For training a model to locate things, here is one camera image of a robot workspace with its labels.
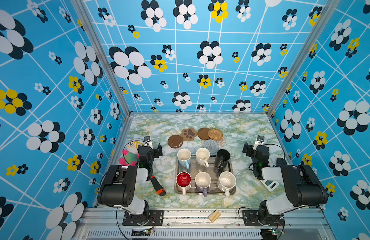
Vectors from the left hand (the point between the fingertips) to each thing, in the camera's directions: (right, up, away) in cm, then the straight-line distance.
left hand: (153, 143), depth 94 cm
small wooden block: (+35, -34, -20) cm, 53 cm away
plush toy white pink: (-14, -7, -3) cm, 16 cm away
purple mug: (+31, -20, -9) cm, 38 cm away
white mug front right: (+44, -20, -9) cm, 50 cm away
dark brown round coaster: (+13, +1, +8) cm, 16 cm away
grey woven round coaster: (+38, -2, +7) cm, 39 cm away
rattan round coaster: (+41, +5, +11) cm, 43 cm away
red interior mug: (+19, -20, -9) cm, 29 cm away
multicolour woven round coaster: (+45, -1, +8) cm, 46 cm away
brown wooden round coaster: (+32, +5, +14) cm, 36 cm away
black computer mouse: (+80, -11, -2) cm, 80 cm away
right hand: (+65, 0, -1) cm, 65 cm away
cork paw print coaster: (+22, +5, +13) cm, 26 cm away
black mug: (+43, -10, -1) cm, 44 cm away
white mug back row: (+31, -7, -2) cm, 32 cm away
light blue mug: (+20, -7, -3) cm, 21 cm away
